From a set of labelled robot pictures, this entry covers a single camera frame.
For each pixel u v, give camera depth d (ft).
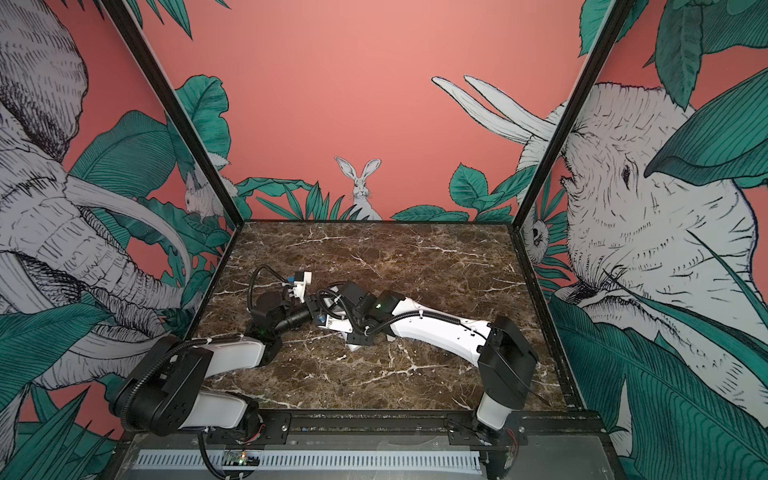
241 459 2.30
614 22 2.30
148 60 2.50
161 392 1.42
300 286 2.61
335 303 1.99
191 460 2.30
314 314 2.43
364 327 1.82
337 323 2.24
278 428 2.42
